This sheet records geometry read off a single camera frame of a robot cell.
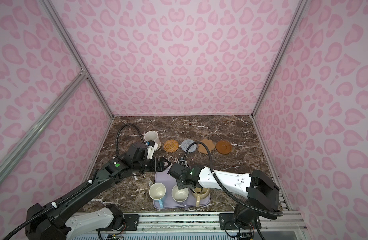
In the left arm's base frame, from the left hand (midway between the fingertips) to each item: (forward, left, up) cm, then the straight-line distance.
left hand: (165, 162), depth 75 cm
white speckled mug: (+26, +12, -12) cm, 31 cm away
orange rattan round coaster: (+20, 0, -17) cm, 27 cm away
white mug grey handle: (-11, -7, -18) cm, 22 cm away
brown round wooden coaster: (+19, -35, -18) cm, 44 cm away
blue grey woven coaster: (+23, -10, -18) cm, 30 cm away
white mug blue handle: (-9, +6, -15) cm, 19 cm away
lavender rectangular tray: (-3, 0, -19) cm, 19 cm away
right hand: (-6, -8, -10) cm, 14 cm away
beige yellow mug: (-12, -17, -10) cm, 23 cm away
